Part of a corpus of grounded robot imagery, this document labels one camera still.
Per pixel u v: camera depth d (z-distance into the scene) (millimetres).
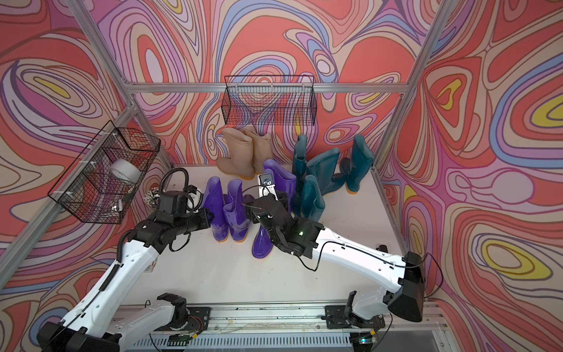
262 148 984
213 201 771
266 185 531
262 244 864
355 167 983
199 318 729
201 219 665
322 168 864
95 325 383
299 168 905
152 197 841
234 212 704
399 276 397
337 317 734
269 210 466
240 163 1032
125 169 743
